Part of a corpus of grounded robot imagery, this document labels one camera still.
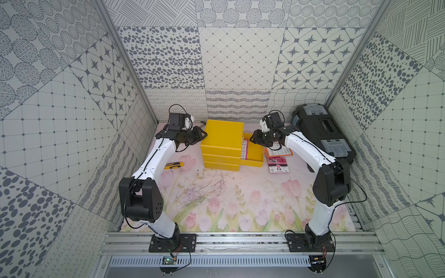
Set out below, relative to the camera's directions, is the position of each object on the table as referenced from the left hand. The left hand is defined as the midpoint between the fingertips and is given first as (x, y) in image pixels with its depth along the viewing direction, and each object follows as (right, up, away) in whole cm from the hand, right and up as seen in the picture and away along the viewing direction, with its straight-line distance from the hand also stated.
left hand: (203, 132), depth 85 cm
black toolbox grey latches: (+64, +5, +12) cm, 65 cm away
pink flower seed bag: (+41, -18, +13) cm, 47 cm away
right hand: (+27, -5, +5) cm, 27 cm away
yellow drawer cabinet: (+9, -8, -3) cm, 12 cm away
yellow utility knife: (-19, -19, +13) cm, 30 cm away
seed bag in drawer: (+22, -9, +11) cm, 26 cm away
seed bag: (+34, -8, -12) cm, 37 cm away
